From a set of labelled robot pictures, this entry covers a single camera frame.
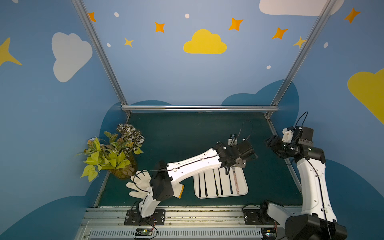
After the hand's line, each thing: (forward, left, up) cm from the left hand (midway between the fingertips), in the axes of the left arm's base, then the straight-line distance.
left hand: (234, 155), depth 75 cm
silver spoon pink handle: (+1, -4, -19) cm, 19 cm away
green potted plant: (+1, +62, -3) cm, 62 cm away
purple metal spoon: (-11, +13, -20) cm, 27 cm away
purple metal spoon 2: (-13, +5, -20) cm, 24 cm away
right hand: (+7, -18, +3) cm, 20 cm away
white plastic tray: (-11, +17, -20) cm, 29 cm away
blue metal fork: (-11, -1, -20) cm, 23 cm away
